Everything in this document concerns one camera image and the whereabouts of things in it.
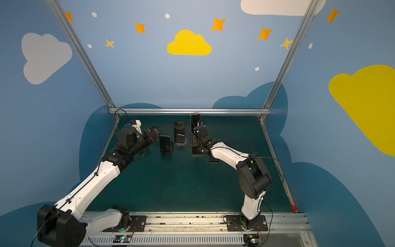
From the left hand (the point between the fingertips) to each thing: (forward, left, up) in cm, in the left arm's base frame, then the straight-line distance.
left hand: (160, 131), depth 77 cm
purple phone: (-1, -29, -27) cm, 40 cm away
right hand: (+9, -19, -13) cm, 25 cm away
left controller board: (-43, +16, -27) cm, 53 cm away
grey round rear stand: (+11, -8, -27) cm, 30 cm away
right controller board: (-43, -45, -28) cm, 68 cm away
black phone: (+14, -7, -17) cm, 23 cm away
